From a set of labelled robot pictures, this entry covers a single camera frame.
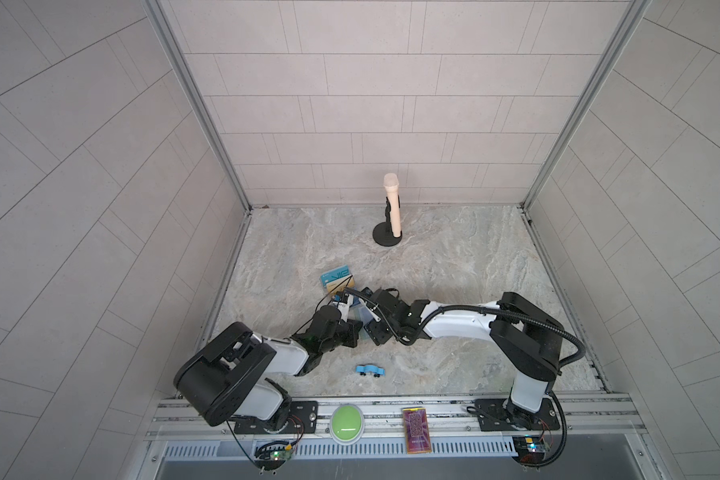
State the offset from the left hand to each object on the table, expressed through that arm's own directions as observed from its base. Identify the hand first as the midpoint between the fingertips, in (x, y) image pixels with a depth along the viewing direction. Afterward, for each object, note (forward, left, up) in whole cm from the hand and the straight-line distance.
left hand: (369, 323), depth 88 cm
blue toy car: (-13, 0, +3) cm, 14 cm away
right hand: (-1, -1, -1) cm, 2 cm away
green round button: (-25, +5, +3) cm, 26 cm away
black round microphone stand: (+33, -4, +2) cm, 33 cm away
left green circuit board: (-31, +20, +3) cm, 37 cm away
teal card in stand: (+13, +11, +7) cm, 18 cm away
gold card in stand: (+11, +12, +3) cm, 16 cm away
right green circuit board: (-30, -37, +1) cm, 48 cm away
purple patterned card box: (-27, -12, +4) cm, 29 cm away
